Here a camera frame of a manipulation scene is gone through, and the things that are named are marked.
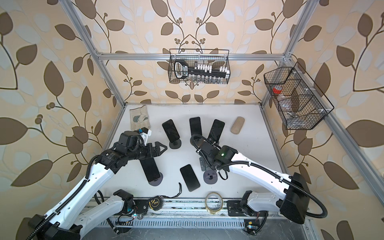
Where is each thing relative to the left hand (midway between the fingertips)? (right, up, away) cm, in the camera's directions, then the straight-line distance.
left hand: (159, 147), depth 74 cm
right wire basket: (+71, +22, -1) cm, 74 cm away
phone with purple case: (+15, -20, +12) cm, 27 cm away
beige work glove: (-25, +15, +37) cm, 47 cm away
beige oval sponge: (+47, +9, +30) cm, 57 cm away
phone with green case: (-6, -12, +6) cm, 15 cm away
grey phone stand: (-3, -20, +7) cm, 22 cm away
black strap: (+10, -25, +6) cm, 28 cm away
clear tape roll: (+26, -33, +1) cm, 42 cm away
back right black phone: (+31, +7, +19) cm, 37 cm away
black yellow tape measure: (-1, -28, 0) cm, 28 cm away
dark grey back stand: (+4, -3, +25) cm, 25 cm away
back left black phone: (+2, +7, +18) cm, 19 cm away
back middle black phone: (+18, +10, +20) cm, 28 cm away
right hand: (+26, -8, +4) cm, 28 cm away
